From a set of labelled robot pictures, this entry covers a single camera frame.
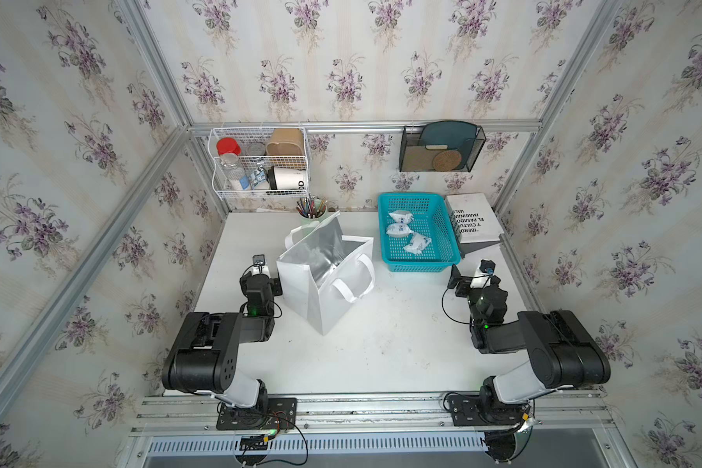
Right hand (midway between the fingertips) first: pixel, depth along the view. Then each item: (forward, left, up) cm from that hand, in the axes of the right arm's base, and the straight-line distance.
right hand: (473, 267), depth 89 cm
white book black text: (+24, -7, -4) cm, 26 cm away
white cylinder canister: (+22, +60, +16) cm, 66 cm away
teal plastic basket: (+30, +7, -10) cm, 32 cm away
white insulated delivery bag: (-7, +45, +7) cm, 46 cm away
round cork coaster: (+33, +6, +16) cm, 37 cm away
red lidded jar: (+30, +78, +24) cm, 87 cm away
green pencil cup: (+22, +54, +3) cm, 58 cm away
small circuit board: (-45, +62, -13) cm, 78 cm away
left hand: (-1, +65, -3) cm, 65 cm away
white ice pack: (+20, +21, -6) cm, 30 cm away
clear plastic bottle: (+22, +76, +19) cm, 81 cm away
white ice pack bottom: (+14, +14, -7) cm, 22 cm away
